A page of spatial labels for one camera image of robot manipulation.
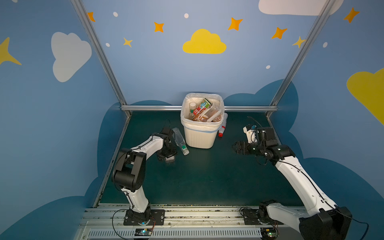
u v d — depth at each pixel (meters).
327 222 0.39
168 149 0.80
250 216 0.74
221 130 1.08
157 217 0.74
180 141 1.01
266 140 0.58
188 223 0.73
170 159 0.93
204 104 0.88
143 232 0.71
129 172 0.48
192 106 0.93
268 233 0.71
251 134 0.68
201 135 0.88
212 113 0.79
